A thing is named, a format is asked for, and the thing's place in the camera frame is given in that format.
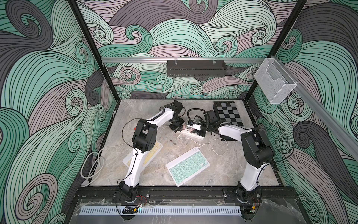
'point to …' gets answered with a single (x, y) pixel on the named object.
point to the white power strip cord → (92, 164)
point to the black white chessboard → (228, 111)
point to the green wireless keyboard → (187, 166)
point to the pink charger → (191, 129)
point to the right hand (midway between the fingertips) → (195, 128)
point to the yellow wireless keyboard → (150, 155)
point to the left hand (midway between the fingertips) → (183, 127)
